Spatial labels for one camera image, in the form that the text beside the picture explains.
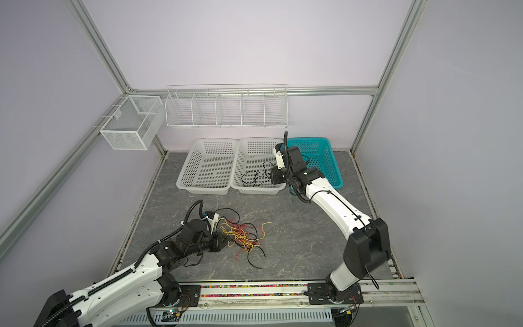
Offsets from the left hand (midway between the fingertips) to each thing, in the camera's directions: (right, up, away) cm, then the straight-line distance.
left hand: (229, 241), depth 79 cm
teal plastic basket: (+43, +37, +32) cm, 65 cm away
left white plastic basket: (-18, +30, +35) cm, 50 cm away
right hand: (+17, +27, +4) cm, 33 cm away
